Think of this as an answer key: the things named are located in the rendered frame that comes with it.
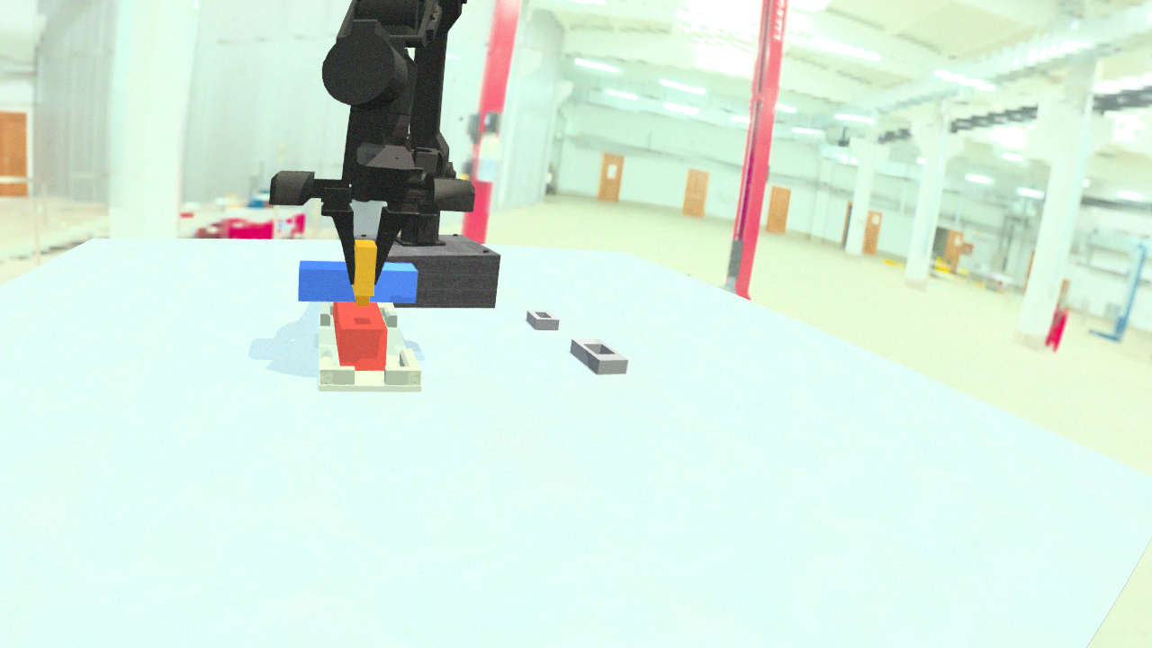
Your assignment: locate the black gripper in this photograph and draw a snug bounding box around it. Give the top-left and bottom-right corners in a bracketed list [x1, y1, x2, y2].
[270, 112, 476, 285]

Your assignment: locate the white rectangular frame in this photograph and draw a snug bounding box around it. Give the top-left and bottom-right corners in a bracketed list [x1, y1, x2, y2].
[570, 339, 629, 375]

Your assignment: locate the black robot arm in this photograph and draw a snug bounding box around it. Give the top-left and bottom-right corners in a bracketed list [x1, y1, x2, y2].
[321, 0, 467, 248]

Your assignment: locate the yellow rectangular block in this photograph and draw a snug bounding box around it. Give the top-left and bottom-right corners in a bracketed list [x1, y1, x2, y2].
[353, 239, 377, 306]

